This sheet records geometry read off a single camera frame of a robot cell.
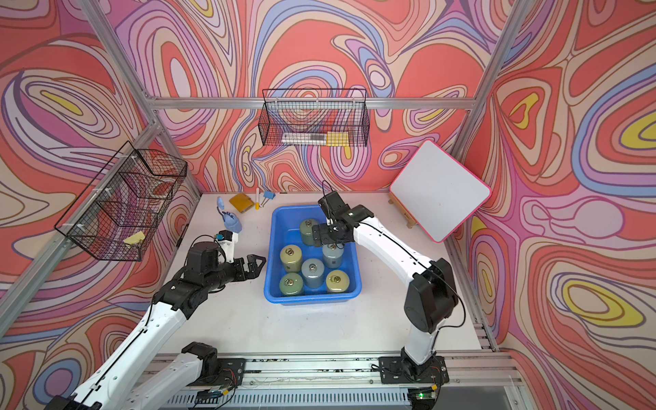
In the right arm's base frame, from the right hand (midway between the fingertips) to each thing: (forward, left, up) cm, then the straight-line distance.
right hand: (331, 241), depth 84 cm
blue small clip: (+38, +29, -14) cm, 50 cm away
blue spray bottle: (+17, +40, -6) cm, 44 cm away
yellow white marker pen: (+31, +33, -14) cm, 48 cm away
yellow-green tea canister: (-11, -1, -6) cm, 13 cm away
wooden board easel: (+18, -33, -12) cm, 39 cm away
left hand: (-8, +23, +2) cm, 25 cm away
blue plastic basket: (+15, +20, -11) cm, 27 cm away
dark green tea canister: (+11, +10, -7) cm, 16 cm away
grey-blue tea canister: (0, 0, -8) cm, 8 cm away
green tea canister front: (-12, +14, -7) cm, 19 cm away
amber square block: (+32, +40, -13) cm, 53 cm away
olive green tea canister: (-1, +14, -7) cm, 16 cm away
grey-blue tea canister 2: (-7, +7, -7) cm, 12 cm away
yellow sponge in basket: (-5, +56, +12) cm, 58 cm away
